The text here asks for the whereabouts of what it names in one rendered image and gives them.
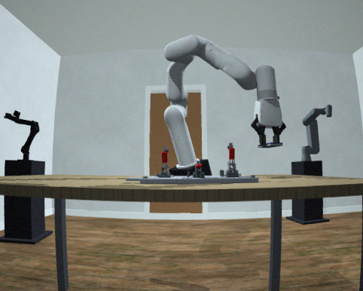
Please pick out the blue plate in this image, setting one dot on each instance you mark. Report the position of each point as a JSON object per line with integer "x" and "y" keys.
{"x": 271, "y": 144}

